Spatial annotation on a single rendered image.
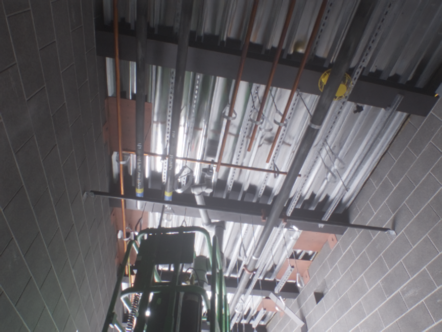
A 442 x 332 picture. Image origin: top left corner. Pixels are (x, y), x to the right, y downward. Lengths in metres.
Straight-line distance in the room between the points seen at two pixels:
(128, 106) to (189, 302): 1.94
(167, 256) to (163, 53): 1.59
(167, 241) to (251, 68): 1.55
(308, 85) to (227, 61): 0.75
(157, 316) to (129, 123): 1.91
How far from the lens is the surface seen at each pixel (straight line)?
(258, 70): 2.51
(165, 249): 2.12
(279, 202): 2.52
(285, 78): 2.57
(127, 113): 3.03
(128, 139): 3.19
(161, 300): 2.01
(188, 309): 1.89
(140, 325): 1.86
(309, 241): 4.49
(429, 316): 3.15
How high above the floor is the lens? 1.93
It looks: 52 degrees up
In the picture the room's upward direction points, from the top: straight up
